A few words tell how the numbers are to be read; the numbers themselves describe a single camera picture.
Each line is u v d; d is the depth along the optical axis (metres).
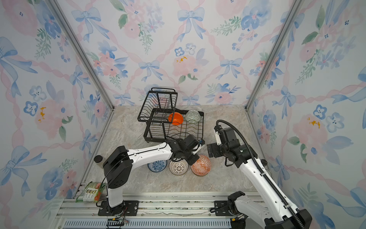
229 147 0.55
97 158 0.82
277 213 0.39
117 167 0.47
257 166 0.46
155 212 0.74
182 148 0.65
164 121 0.80
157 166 0.88
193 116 1.10
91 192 0.75
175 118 1.08
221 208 0.73
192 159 0.75
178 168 0.87
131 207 0.74
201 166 0.84
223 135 0.57
